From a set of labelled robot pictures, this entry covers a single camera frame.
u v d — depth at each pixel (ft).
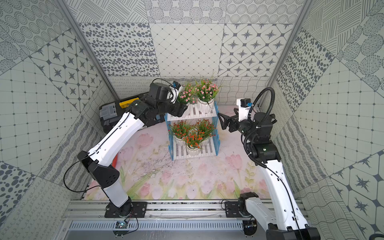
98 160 1.41
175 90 2.07
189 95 2.23
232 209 2.43
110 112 3.04
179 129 2.81
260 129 1.53
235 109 2.27
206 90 2.28
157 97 1.75
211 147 3.10
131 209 2.37
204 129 2.89
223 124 1.98
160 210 2.48
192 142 2.68
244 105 1.79
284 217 1.23
